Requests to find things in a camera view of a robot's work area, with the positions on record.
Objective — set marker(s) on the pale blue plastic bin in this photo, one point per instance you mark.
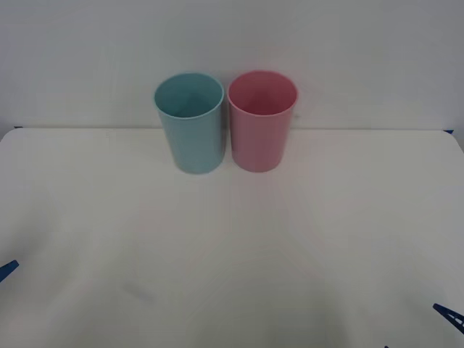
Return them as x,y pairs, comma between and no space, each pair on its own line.
192,145

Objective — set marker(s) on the pink plastic bin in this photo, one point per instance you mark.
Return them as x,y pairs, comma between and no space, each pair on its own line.
257,145

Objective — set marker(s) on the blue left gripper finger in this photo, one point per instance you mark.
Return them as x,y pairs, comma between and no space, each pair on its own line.
7,270

